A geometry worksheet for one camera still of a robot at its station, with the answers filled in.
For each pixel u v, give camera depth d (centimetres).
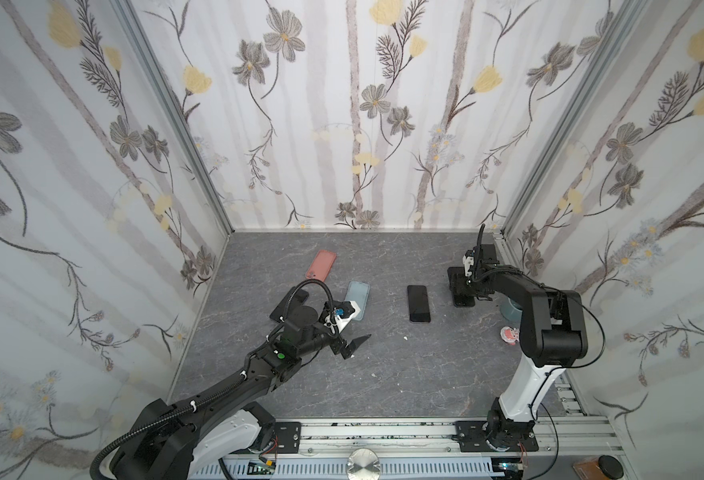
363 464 58
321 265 111
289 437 74
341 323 66
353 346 69
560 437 75
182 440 40
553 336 51
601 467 63
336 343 70
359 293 101
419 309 99
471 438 73
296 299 102
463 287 91
